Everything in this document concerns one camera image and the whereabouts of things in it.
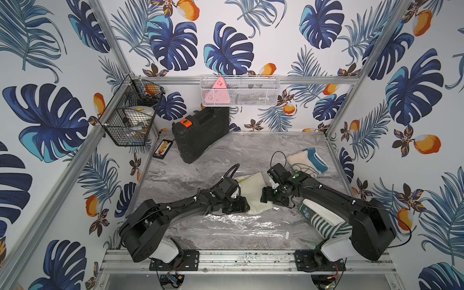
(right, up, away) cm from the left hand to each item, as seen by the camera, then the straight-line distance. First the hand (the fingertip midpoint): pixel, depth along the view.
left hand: (246, 206), depth 81 cm
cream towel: (+3, +6, +11) cm, 13 cm away
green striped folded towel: (+35, -7, -4) cm, 36 cm away
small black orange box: (-49, +26, +29) cm, 63 cm away
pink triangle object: (-13, +53, +9) cm, 56 cm away
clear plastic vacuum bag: (+14, -10, +1) cm, 18 cm away
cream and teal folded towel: (+37, +19, +22) cm, 47 cm away
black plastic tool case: (-25, +36, +9) cm, 44 cm away
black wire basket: (-55, +40, +3) cm, 68 cm away
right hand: (+10, +2, +2) cm, 10 cm away
